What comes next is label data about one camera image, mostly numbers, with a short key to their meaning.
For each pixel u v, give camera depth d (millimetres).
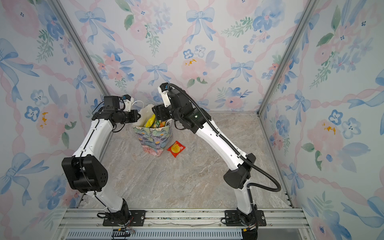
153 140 847
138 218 737
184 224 733
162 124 900
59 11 695
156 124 883
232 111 1245
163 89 576
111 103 651
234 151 470
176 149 978
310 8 691
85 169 454
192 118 504
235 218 733
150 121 842
